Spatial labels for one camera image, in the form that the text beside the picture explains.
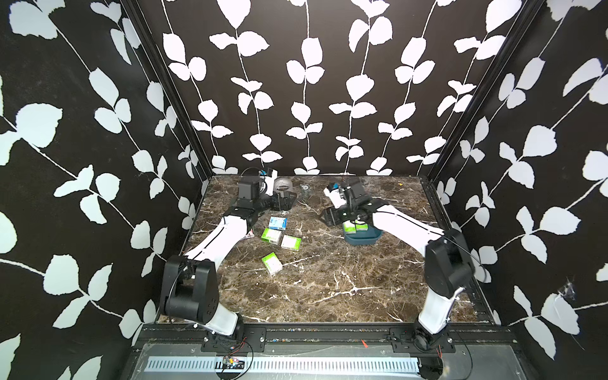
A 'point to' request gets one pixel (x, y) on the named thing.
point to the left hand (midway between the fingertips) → (287, 190)
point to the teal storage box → (364, 237)
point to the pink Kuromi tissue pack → (250, 234)
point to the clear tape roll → (283, 184)
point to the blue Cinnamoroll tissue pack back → (278, 222)
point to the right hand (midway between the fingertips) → (322, 211)
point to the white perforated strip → (289, 365)
